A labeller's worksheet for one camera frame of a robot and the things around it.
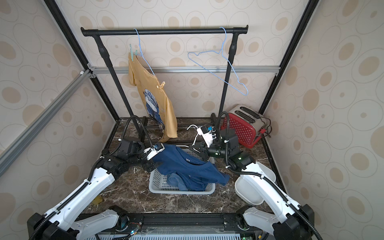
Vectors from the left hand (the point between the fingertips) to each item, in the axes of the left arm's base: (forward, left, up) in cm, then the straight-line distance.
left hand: (160, 153), depth 76 cm
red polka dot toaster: (+26, -51, -4) cm, 57 cm away
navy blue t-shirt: (-11, -19, -1) cm, 22 cm away
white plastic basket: (-9, +3, -19) cm, 21 cm away
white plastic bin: (-14, -48, -19) cm, 53 cm away
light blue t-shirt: (-9, -6, -10) cm, 15 cm away
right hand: (-1, -18, +8) cm, 20 cm away
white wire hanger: (-1, -17, +13) cm, 22 cm away
